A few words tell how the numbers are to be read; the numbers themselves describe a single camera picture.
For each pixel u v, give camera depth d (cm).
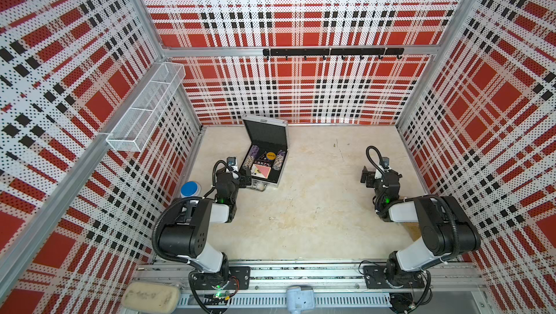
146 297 67
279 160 102
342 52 89
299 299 65
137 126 93
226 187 70
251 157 104
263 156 107
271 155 107
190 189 94
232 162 80
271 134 101
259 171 99
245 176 84
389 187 70
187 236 45
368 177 84
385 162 79
